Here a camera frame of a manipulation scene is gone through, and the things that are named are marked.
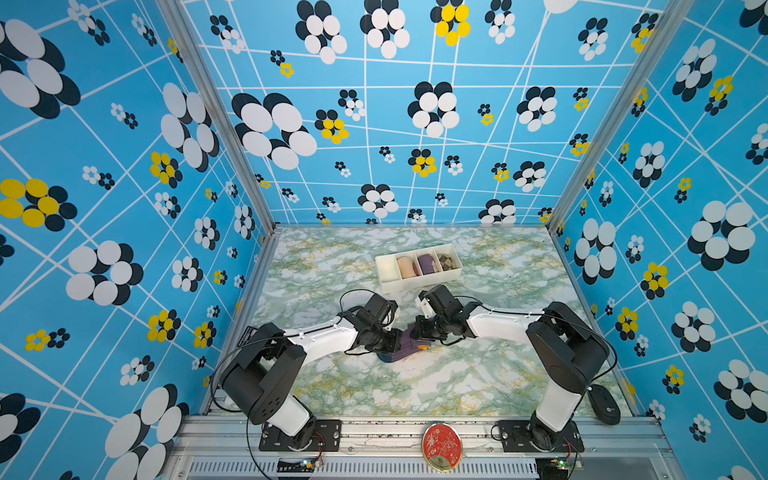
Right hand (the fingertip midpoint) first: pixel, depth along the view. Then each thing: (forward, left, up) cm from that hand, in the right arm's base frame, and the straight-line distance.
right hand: (412, 335), depth 91 cm
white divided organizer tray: (+22, -3, +5) cm, 23 cm away
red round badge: (-29, -6, +3) cm, 30 cm away
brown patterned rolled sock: (+25, -13, +5) cm, 28 cm away
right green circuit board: (-33, -33, -2) cm, 46 cm away
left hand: (-4, +3, +2) cm, 5 cm away
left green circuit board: (-33, +30, -2) cm, 44 cm away
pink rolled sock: (+22, +1, +5) cm, 23 cm away
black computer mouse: (-19, -49, 0) cm, 53 cm away
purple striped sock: (-3, +1, +1) cm, 4 cm away
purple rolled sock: (+24, -6, +5) cm, 26 cm away
